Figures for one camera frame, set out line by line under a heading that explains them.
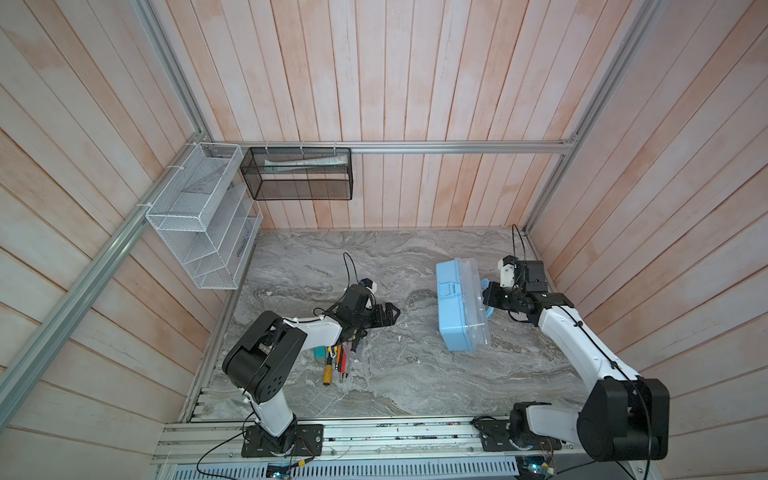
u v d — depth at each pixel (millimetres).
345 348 877
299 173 1040
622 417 407
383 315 832
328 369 837
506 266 779
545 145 949
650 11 680
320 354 880
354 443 744
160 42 712
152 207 668
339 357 865
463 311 795
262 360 481
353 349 880
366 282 864
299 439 728
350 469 701
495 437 732
